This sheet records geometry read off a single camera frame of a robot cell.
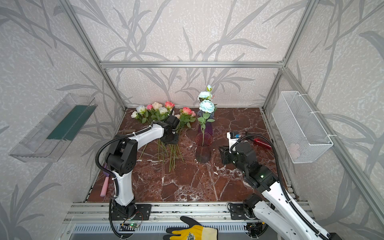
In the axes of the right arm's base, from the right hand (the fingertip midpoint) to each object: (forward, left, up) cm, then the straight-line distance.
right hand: (220, 142), depth 73 cm
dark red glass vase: (+1, +9, -10) cm, 13 cm away
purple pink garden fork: (-14, +63, -22) cm, 68 cm away
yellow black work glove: (-34, +14, -20) cm, 42 cm away
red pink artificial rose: (+33, +21, -18) cm, 43 cm away
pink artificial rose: (+42, +35, -15) cm, 57 cm away
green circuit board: (-32, +46, -25) cm, 61 cm away
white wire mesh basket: (-5, -33, +11) cm, 35 cm away
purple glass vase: (+10, +7, +5) cm, 13 cm away
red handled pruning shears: (+11, -29, -19) cm, 36 cm away
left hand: (+16, +27, -19) cm, 37 cm away
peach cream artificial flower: (+41, +44, -16) cm, 62 cm away
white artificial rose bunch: (+39, +54, -21) cm, 70 cm away
